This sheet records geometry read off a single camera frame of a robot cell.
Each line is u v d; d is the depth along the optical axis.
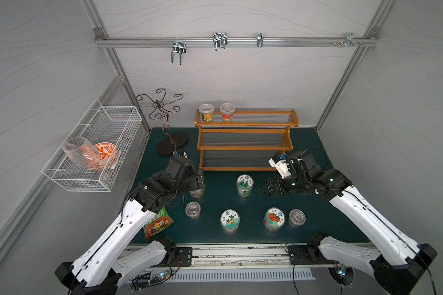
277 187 0.60
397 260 0.39
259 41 0.78
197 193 0.87
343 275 0.72
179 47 0.78
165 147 1.10
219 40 0.75
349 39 0.77
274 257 0.75
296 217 0.79
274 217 0.76
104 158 0.66
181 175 0.50
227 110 0.81
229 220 0.75
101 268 0.37
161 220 0.80
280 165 0.65
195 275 0.70
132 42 0.79
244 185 0.86
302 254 0.74
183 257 0.74
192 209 0.80
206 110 0.81
